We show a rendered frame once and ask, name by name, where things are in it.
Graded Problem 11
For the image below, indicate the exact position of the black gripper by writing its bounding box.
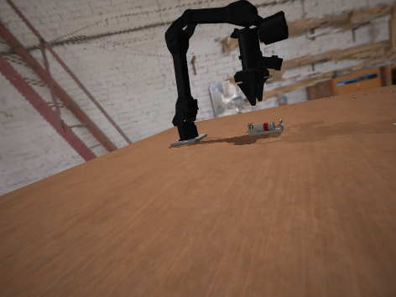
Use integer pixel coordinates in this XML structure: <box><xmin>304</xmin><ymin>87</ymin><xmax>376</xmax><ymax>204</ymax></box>
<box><xmin>234</xmin><ymin>47</ymin><xmax>269</xmax><ymax>106</ymax></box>

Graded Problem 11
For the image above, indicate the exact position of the white cylindrical battery with red band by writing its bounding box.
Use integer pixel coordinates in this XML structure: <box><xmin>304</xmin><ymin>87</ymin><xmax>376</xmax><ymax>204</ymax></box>
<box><xmin>251</xmin><ymin>122</ymin><xmax>274</xmax><ymax>132</ymax></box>

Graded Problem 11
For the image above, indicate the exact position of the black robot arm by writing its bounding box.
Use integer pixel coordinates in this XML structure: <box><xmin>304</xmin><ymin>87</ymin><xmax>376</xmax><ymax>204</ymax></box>
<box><xmin>164</xmin><ymin>0</ymin><xmax>289</xmax><ymax>141</ymax></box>

